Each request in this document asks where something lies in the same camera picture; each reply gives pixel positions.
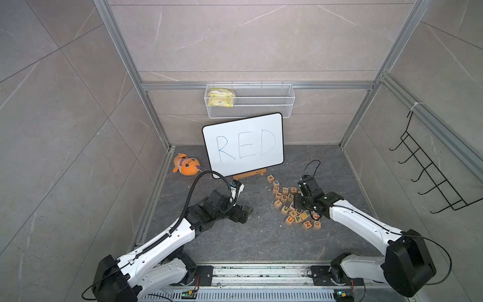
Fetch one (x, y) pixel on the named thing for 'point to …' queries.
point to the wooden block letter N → (307, 224)
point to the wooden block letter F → (270, 178)
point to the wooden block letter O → (317, 225)
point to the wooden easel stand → (261, 171)
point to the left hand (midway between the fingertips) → (245, 203)
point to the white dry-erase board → (245, 145)
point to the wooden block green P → (298, 219)
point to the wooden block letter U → (289, 220)
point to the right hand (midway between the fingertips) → (299, 199)
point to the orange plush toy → (189, 166)
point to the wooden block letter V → (284, 210)
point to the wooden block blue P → (276, 183)
